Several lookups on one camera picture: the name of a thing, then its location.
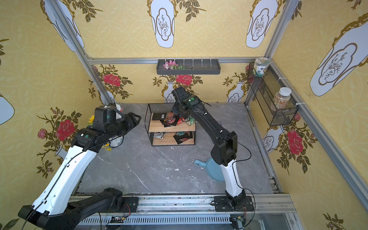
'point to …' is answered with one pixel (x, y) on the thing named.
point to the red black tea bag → (170, 119)
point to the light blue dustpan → (214, 170)
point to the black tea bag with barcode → (161, 116)
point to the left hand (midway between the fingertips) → (132, 119)
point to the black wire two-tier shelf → (165, 128)
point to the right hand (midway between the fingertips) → (180, 108)
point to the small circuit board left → (117, 219)
